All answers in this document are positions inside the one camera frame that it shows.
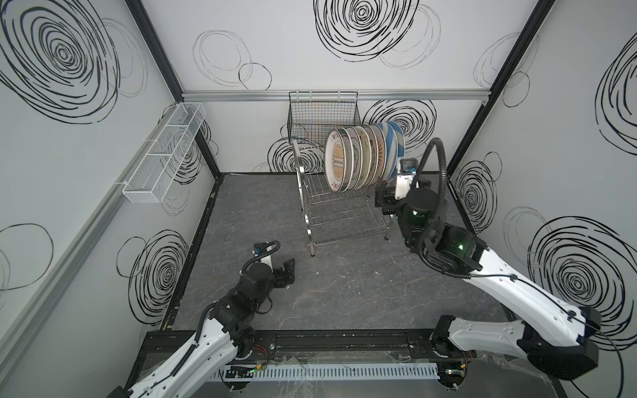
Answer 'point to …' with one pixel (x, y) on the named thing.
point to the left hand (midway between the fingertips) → (285, 261)
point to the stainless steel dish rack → (331, 215)
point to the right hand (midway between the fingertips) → (391, 177)
